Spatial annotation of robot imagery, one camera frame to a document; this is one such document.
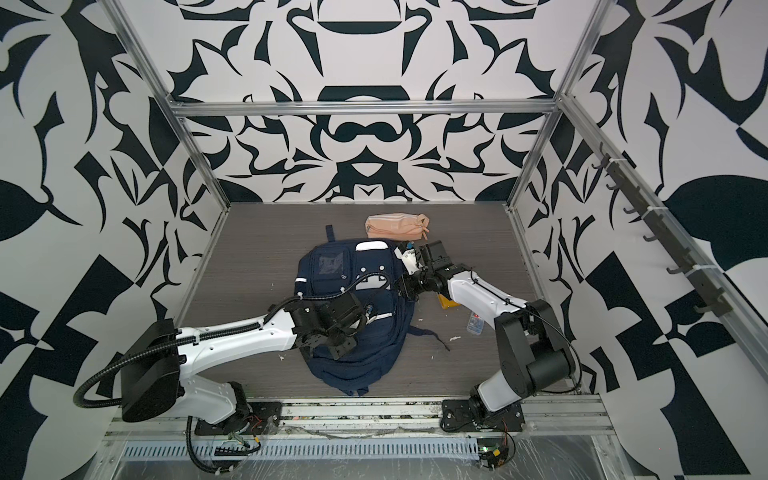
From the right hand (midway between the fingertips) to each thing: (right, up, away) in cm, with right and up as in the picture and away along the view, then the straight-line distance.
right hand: (399, 280), depth 88 cm
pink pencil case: (0, +16, +24) cm, 29 cm away
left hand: (-13, -12, -8) cm, 19 cm away
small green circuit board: (+21, -38, -17) cm, 47 cm away
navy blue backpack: (-9, +2, +7) cm, 12 cm away
